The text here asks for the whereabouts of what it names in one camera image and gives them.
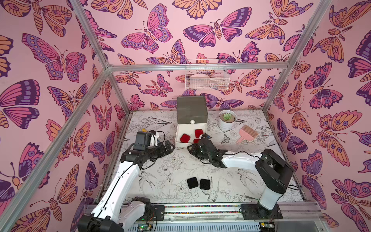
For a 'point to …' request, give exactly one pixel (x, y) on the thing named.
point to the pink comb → (247, 133)
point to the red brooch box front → (185, 138)
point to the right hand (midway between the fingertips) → (184, 150)
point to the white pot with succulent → (227, 119)
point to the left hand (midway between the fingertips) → (170, 148)
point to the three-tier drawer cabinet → (192, 117)
